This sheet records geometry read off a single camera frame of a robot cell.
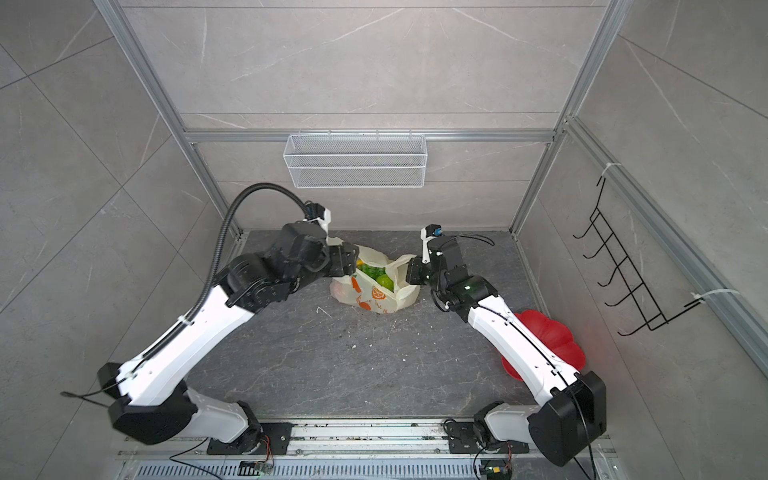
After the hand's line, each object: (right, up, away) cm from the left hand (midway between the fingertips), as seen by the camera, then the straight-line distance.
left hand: (346, 244), depth 66 cm
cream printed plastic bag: (+2, -14, +23) cm, 27 cm away
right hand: (+15, -3, +13) cm, 20 cm away
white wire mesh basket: (-2, +30, +35) cm, 46 cm away
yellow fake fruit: (+8, -11, +30) cm, 33 cm away
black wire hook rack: (+64, -11, -2) cm, 65 cm away
